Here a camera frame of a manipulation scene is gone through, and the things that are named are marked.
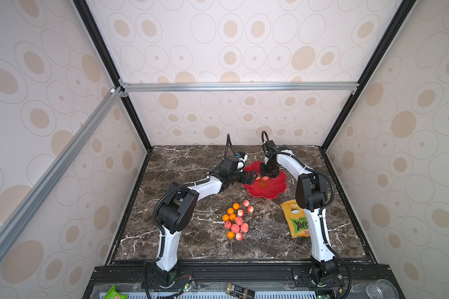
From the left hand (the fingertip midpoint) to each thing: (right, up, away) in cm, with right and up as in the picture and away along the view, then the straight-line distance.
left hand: (256, 172), depth 92 cm
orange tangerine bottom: (-13, -28, -9) cm, 32 cm away
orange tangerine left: (-15, -21, -4) cm, 26 cm away
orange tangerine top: (-10, -16, 0) cm, 19 cm away
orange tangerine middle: (-12, -20, -5) cm, 24 cm away
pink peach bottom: (-9, -28, -10) cm, 31 cm away
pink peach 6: (-11, -25, -9) cm, 28 cm away
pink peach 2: (-3, -18, -1) cm, 18 cm away
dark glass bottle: (-10, -43, -24) cm, 50 cm away
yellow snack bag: (+18, -22, -5) cm, 29 cm away
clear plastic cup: (+45, -44, -21) cm, 66 cm away
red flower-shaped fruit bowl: (+8, -9, +9) cm, 16 cm away
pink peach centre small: (-8, -19, -3) cm, 21 cm away
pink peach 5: (-14, -24, -7) cm, 28 cm away
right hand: (+10, -2, +13) cm, 16 cm away
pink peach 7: (-7, -25, -8) cm, 27 cm away
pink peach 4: (-9, -22, -6) cm, 25 cm away
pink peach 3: (-5, -15, 0) cm, 16 cm away
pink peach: (+1, -2, +3) cm, 4 cm away
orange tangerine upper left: (-13, -18, -2) cm, 23 cm away
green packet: (-57, -44, -24) cm, 75 cm away
